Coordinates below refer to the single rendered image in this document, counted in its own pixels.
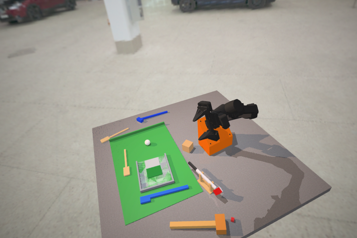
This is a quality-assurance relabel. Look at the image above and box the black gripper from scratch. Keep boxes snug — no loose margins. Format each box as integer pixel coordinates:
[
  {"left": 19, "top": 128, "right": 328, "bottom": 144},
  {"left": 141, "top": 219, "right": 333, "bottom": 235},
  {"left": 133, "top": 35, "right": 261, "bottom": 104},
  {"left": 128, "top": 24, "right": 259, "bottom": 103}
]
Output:
[{"left": 193, "top": 101, "right": 223, "bottom": 141}]

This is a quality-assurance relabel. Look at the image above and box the green flat mat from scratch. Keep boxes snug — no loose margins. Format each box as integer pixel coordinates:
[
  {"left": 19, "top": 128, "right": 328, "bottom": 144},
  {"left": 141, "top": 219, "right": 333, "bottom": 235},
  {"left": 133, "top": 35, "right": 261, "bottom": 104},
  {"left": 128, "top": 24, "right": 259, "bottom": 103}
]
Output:
[{"left": 110, "top": 124, "right": 203, "bottom": 225}]

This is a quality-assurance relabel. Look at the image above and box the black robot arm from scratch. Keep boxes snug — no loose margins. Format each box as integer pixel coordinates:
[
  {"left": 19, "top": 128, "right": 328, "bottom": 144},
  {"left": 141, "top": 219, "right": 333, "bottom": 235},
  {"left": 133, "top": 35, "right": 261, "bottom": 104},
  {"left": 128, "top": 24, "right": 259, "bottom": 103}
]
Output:
[{"left": 212, "top": 99, "right": 259, "bottom": 129}]

